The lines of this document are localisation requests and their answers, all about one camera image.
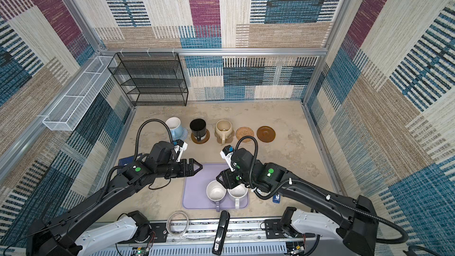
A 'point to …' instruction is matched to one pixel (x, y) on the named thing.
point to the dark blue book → (124, 162)
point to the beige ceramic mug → (223, 129)
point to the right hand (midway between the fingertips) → (223, 180)
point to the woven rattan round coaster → (243, 131)
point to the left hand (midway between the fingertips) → (197, 166)
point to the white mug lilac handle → (216, 191)
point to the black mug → (198, 128)
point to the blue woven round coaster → (184, 135)
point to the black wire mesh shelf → (150, 79)
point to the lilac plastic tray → (195, 194)
